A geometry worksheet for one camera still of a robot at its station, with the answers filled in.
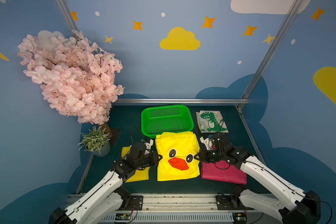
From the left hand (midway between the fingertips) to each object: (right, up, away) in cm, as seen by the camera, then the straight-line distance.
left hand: (162, 154), depth 77 cm
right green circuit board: (+41, -33, -4) cm, 53 cm away
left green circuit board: (-21, -31, -5) cm, 38 cm away
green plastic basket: (-8, +19, +35) cm, 40 cm away
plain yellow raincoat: (-14, -14, +7) cm, 21 cm away
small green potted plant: (-40, +7, +4) cm, 41 cm away
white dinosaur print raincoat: (+37, +18, +31) cm, 51 cm away
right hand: (+19, 0, -1) cm, 19 cm away
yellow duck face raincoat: (+9, +2, +2) cm, 9 cm away
